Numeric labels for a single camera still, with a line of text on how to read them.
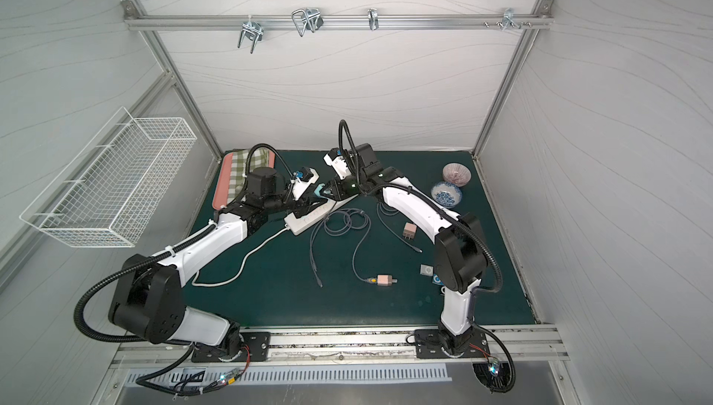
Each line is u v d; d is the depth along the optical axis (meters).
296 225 0.96
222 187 1.09
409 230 0.96
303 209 0.74
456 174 1.11
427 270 0.88
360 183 0.67
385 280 0.82
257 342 0.74
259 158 1.18
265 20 0.84
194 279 0.49
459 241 0.48
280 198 0.71
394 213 1.00
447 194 1.04
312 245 0.93
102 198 0.66
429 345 0.73
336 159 0.75
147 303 0.42
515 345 0.76
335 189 0.73
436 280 0.84
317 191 0.81
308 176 0.70
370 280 0.84
